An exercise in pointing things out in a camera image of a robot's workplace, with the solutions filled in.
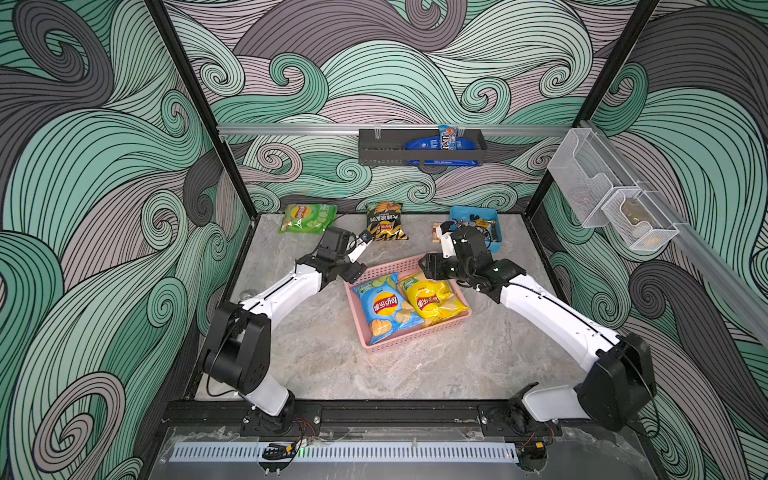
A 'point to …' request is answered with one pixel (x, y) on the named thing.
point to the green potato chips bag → (308, 218)
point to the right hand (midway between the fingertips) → (432, 260)
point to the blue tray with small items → (486, 218)
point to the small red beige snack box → (435, 238)
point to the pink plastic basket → (402, 269)
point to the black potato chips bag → (384, 221)
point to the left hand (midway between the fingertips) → (351, 252)
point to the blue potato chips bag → (385, 311)
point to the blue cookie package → (434, 143)
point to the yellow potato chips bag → (433, 300)
